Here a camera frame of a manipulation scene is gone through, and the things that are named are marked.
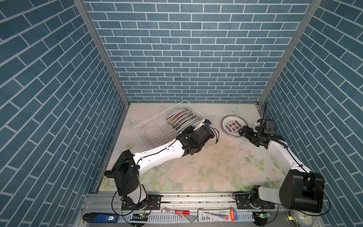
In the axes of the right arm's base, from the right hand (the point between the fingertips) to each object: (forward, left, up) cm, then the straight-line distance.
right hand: (243, 132), depth 88 cm
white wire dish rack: (+9, +52, -9) cm, 54 cm away
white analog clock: (-41, -22, -9) cm, 48 cm away
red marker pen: (-44, +37, -11) cm, 58 cm away
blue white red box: (-43, +17, -11) cm, 48 cm away
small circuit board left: (-47, +56, -15) cm, 75 cm away
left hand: (-6, +33, +8) cm, 34 cm away
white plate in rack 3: (+9, +43, +4) cm, 44 cm away
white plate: (+14, +4, -11) cm, 18 cm away
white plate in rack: (+5, +39, +4) cm, 40 cm away
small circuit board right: (-41, -6, -14) cm, 44 cm away
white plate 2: (+2, +36, +3) cm, 36 cm away
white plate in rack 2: (+8, +42, +3) cm, 42 cm away
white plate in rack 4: (+11, +45, +3) cm, 46 cm away
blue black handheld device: (-49, +73, -7) cm, 88 cm away
